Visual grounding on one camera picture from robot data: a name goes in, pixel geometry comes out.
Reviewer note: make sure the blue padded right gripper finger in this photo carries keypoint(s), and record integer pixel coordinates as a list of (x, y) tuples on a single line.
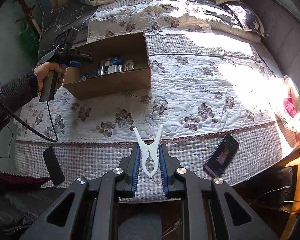
[(170, 186), (131, 165)]

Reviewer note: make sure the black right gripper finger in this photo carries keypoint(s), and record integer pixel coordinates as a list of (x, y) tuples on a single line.
[(74, 64)]

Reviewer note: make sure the white plastic clothespin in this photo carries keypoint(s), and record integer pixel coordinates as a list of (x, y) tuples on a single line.
[(149, 151)]

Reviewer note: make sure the white power adapter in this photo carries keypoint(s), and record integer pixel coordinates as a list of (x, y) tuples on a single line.
[(113, 69)]

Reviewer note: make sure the blue white tissue pack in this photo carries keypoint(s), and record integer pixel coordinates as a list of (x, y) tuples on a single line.
[(112, 61)]

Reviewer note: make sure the person's left forearm dark sleeve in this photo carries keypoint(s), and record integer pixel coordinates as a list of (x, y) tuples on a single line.
[(17, 93)]

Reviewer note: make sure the person's left hand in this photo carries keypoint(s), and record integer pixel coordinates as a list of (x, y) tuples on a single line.
[(43, 70)]

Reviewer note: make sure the dark star patterned blanket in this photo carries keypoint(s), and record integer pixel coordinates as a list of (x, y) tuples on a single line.
[(55, 21)]

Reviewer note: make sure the green bag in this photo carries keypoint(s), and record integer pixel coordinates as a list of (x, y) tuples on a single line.
[(28, 38)]

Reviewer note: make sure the brown cardboard box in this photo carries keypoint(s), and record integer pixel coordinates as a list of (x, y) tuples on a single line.
[(120, 64)]

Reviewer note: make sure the smartphone with lit screen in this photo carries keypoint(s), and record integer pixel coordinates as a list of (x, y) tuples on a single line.
[(221, 157)]

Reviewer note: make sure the wooden coat rack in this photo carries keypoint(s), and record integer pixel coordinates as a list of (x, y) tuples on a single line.
[(28, 12)]

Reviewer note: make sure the floral quilted bedspread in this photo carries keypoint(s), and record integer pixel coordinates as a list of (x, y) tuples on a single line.
[(208, 78)]

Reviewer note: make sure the wooden bedside table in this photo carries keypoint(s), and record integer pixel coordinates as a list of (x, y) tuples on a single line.
[(292, 207)]

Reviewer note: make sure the pink white plastic bag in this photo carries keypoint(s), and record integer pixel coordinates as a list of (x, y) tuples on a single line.
[(286, 103)]

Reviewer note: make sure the star patterned pillow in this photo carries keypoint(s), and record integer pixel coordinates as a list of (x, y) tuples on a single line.
[(248, 20)]

